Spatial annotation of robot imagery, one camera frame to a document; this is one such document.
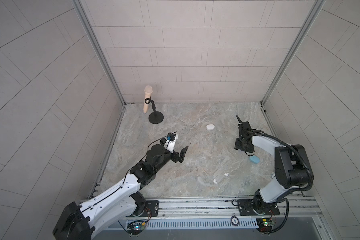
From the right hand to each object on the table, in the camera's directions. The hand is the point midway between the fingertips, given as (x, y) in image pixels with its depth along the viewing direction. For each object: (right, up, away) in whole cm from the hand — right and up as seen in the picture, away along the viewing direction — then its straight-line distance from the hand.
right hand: (239, 146), depth 94 cm
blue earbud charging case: (+6, -6, -8) cm, 11 cm away
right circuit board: (+2, -30, -26) cm, 40 cm away
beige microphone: (-56, +34, -7) cm, 66 cm away
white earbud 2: (-19, -15, -14) cm, 28 cm away
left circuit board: (-56, -29, -29) cm, 69 cm away
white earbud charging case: (-18, +12, +8) cm, 23 cm away
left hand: (-35, +6, -19) cm, 41 cm away
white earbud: (-12, -13, -12) cm, 21 cm away
